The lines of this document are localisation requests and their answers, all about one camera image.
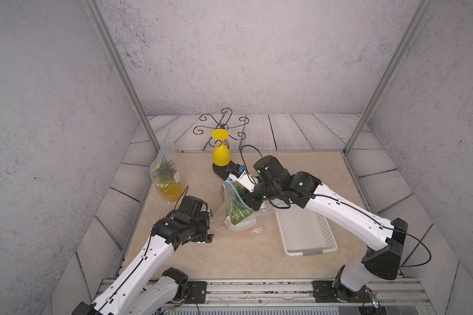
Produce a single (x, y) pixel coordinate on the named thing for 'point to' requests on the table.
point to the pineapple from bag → (241, 216)
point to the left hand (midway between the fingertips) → (220, 219)
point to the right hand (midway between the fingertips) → (238, 197)
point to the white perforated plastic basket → (303, 232)
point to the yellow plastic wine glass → (221, 156)
